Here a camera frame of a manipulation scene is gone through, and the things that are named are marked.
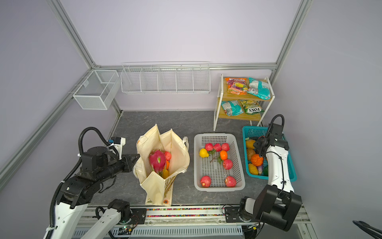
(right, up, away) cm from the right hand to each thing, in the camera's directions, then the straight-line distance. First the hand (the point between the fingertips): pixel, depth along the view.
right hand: (262, 148), depth 81 cm
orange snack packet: (-13, +34, +1) cm, 37 cm away
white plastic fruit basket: (-23, -12, +10) cm, 28 cm away
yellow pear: (-54, -15, +1) cm, 56 cm away
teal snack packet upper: (-1, +33, +1) cm, 33 cm away
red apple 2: (-32, -18, -2) cm, 36 cm away
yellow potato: (-2, 0, +14) cm, 14 cm away
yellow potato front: (-4, -13, +3) cm, 14 cm away
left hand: (-62, -2, -15) cm, 64 cm away
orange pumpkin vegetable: (-2, -7, +2) cm, 8 cm away
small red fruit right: (-18, -1, +12) cm, 22 cm away
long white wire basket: (-57, +45, +18) cm, 75 cm away
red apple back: (-18, -18, -2) cm, 26 cm away
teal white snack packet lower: (-13, +24, +15) cm, 31 cm away
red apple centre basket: (-18, -10, +5) cm, 21 cm away
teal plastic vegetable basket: (+4, +7, +28) cm, 29 cm away
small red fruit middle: (-23, -2, +12) cm, 26 cm away
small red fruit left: (-29, -1, +12) cm, 31 cm away
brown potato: (-3, -4, +10) cm, 11 cm away
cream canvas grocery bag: (-55, -18, -10) cm, 59 cm away
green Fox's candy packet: (0, +24, +15) cm, 28 cm away
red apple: (-54, -6, +8) cm, 55 cm away
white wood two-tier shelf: (-10, +27, +1) cm, 29 cm away
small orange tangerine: (-20, -6, +8) cm, 22 cm away
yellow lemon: (-32, -5, +10) cm, 34 cm away
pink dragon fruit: (-57, -5, -4) cm, 58 cm away
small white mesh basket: (-102, +36, +17) cm, 109 cm away
